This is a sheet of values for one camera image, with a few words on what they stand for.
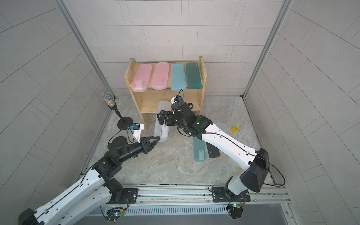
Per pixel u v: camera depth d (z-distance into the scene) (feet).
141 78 2.19
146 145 2.01
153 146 2.11
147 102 2.88
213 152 2.79
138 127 2.07
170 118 2.00
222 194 2.14
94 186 1.60
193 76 2.28
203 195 2.37
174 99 2.11
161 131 2.28
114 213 2.15
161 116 1.99
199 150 2.84
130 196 2.34
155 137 2.18
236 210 2.25
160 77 2.22
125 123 3.24
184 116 1.69
